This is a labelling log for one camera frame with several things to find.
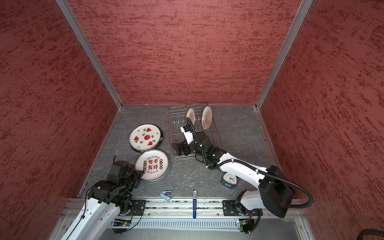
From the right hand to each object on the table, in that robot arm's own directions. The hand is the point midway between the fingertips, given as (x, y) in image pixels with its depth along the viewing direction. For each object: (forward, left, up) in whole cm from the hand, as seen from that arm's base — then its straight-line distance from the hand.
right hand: (178, 143), depth 78 cm
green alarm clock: (-15, -27, -15) cm, 35 cm away
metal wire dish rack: (+33, -14, -14) cm, 38 cm away
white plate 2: (-4, +16, -16) cm, 23 cm away
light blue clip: (-21, +7, -18) cm, 28 cm away
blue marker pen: (-26, -8, -17) cm, 32 cm away
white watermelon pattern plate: (+15, +24, -15) cm, 32 cm away
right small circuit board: (-35, -34, -20) cm, 53 cm away
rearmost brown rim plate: (+26, -18, -10) cm, 33 cm away
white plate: (-3, +16, -16) cm, 23 cm away
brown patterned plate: (+29, -7, -8) cm, 30 cm away
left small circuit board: (-35, +28, -19) cm, 49 cm away
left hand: (-12, +19, -14) cm, 26 cm away
